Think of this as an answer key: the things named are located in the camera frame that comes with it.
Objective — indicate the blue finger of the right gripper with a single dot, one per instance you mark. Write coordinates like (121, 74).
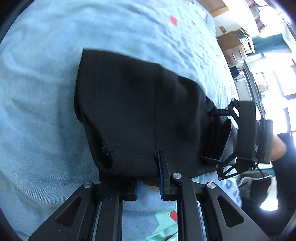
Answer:
(220, 112)
(211, 160)

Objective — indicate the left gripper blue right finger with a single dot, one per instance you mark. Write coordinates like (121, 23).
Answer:
(205, 211)

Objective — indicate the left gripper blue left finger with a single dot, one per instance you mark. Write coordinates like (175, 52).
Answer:
(92, 212)

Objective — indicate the black pants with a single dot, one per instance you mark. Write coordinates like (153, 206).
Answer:
(131, 109)

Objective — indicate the person's right hand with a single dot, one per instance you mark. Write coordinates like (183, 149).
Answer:
(279, 148)

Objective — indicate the black bag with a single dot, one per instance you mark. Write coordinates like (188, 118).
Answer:
(234, 72)

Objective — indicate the wooden dresser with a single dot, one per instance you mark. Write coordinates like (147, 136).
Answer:
(232, 49)

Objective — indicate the blue patterned bed sheet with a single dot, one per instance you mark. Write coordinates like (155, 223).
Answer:
(44, 151)

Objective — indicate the white printer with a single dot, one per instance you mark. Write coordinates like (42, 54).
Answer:
(246, 40)

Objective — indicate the teal right curtain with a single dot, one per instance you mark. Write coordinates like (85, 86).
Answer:
(270, 44)

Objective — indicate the wooden headboard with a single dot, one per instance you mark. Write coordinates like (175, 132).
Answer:
(214, 7)

